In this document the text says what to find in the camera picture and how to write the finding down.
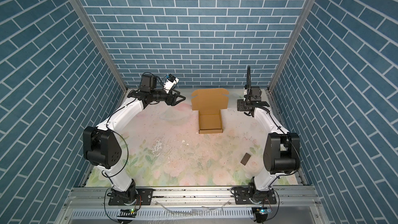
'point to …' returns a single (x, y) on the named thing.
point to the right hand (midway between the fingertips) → (246, 103)
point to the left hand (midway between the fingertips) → (184, 95)
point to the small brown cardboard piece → (245, 158)
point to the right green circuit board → (264, 210)
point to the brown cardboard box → (209, 102)
